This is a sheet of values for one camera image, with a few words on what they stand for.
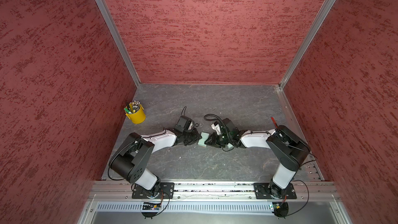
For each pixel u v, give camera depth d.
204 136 0.90
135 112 0.90
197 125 0.97
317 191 0.76
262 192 0.74
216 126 0.87
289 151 0.48
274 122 1.00
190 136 0.81
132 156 0.48
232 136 0.73
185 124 0.73
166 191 0.74
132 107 0.88
